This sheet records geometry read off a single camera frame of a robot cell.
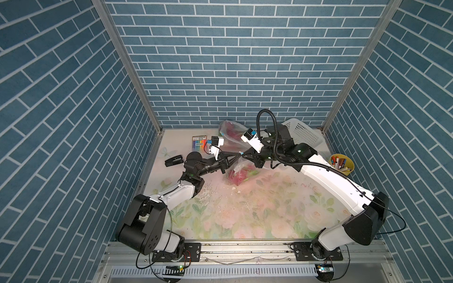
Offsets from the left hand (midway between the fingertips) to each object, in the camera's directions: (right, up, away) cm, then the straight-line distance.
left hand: (243, 158), depth 73 cm
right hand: (+1, +2, +1) cm, 2 cm away
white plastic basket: (+40, +13, +40) cm, 58 cm away
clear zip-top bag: (-1, -2, +4) cm, 4 cm away
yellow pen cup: (+52, -4, +18) cm, 55 cm away
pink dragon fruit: (-2, -9, +10) cm, 14 cm away
